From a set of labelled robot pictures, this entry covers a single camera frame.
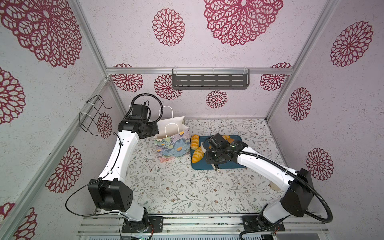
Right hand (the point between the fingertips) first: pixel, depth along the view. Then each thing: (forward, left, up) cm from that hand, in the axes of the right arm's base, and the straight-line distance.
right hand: (207, 157), depth 80 cm
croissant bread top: (+24, -16, -13) cm, 32 cm away
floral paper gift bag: (+6, +19, +7) cm, 21 cm away
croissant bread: (+8, +5, -12) cm, 15 cm away
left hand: (+9, +29, +9) cm, 31 cm away
